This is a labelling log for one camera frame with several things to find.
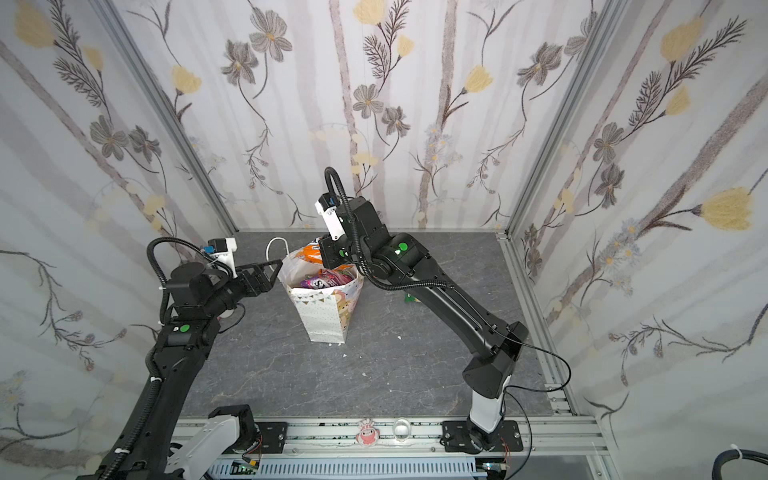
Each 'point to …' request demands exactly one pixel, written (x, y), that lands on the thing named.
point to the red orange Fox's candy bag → (311, 252)
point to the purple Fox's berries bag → (326, 279)
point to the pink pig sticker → (368, 435)
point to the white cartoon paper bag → (326, 310)
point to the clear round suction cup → (402, 429)
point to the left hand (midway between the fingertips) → (266, 256)
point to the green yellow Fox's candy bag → (410, 298)
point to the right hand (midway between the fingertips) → (316, 232)
